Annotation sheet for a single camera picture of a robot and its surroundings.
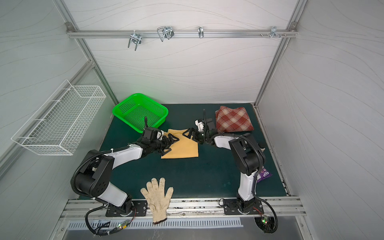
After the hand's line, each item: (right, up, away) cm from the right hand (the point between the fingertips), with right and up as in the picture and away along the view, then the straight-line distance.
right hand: (189, 132), depth 94 cm
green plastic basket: (-45, +14, +21) cm, 52 cm away
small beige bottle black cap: (+38, -5, -19) cm, 43 cm away
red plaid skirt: (+29, +8, +13) cm, 32 cm away
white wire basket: (-60, +6, -25) cm, 65 cm away
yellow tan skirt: (-3, -9, -1) cm, 9 cm away
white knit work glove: (-15, -33, -17) cm, 40 cm away
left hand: (-7, -5, -4) cm, 9 cm away
